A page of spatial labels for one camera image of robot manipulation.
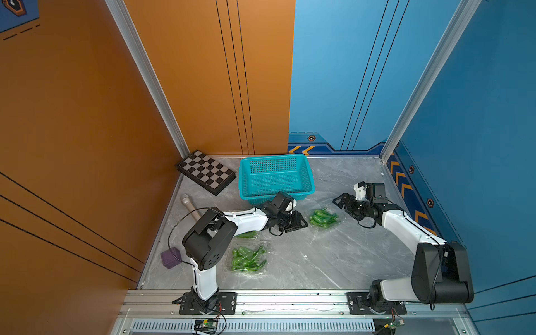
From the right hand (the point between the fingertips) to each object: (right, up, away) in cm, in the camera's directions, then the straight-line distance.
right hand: (339, 204), depth 90 cm
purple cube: (-68, -19, -11) cm, 72 cm away
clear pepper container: (-6, -7, +2) cm, 9 cm away
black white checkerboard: (-64, +14, +19) cm, 68 cm away
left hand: (-14, -8, -2) cm, 16 cm away
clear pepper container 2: (-38, -12, -4) cm, 40 cm away
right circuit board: (+12, -38, -20) cm, 45 cm away
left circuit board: (-51, -39, -18) cm, 67 cm away
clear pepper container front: (-38, -20, -10) cm, 44 cm away
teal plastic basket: (-35, +10, +20) cm, 42 cm away
